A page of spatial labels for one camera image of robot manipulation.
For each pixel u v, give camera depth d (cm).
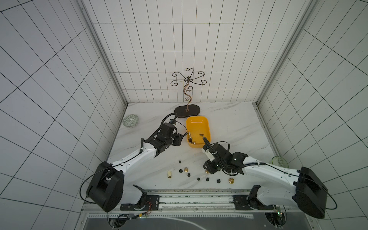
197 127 108
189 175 81
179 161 87
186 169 83
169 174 81
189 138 96
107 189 41
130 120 107
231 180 78
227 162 61
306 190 40
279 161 92
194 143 92
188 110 114
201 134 100
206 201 74
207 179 80
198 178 81
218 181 79
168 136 65
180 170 83
